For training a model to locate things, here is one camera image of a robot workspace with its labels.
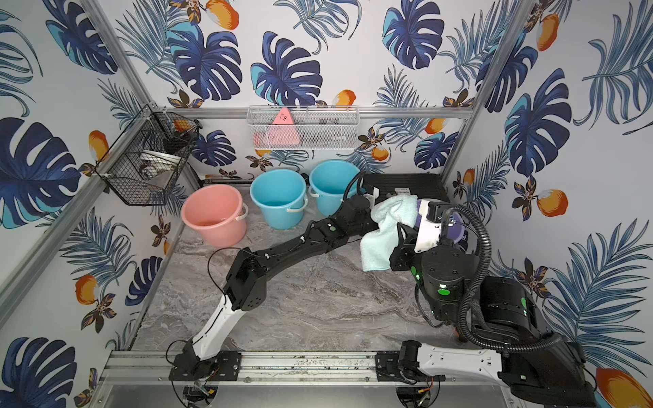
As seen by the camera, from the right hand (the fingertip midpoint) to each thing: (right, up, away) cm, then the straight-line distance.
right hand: (399, 222), depth 53 cm
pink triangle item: (-31, +31, +37) cm, 58 cm away
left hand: (+8, -3, +36) cm, 37 cm away
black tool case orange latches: (+30, +14, +61) cm, 70 cm away
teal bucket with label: (-15, +16, +53) cm, 58 cm away
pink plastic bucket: (-54, +3, +39) cm, 67 cm away
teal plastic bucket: (-34, +10, +48) cm, 60 cm away
